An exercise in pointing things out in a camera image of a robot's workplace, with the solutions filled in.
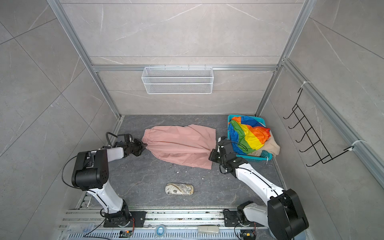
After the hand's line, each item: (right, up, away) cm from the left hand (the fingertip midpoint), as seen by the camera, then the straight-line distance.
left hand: (146, 140), depth 99 cm
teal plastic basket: (+76, -9, -9) cm, 77 cm away
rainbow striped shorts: (+67, +4, -4) cm, 67 cm away
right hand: (+42, -6, -12) cm, 44 cm away
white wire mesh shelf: (+21, +41, +2) cm, 46 cm away
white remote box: (+40, -39, -31) cm, 64 cm away
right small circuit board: (+59, -44, -29) cm, 79 cm away
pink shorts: (+30, -3, -2) cm, 30 cm away
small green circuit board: (-1, -43, -28) cm, 51 cm away
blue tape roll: (+16, -42, -28) cm, 53 cm away
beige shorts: (+78, -2, -11) cm, 79 cm away
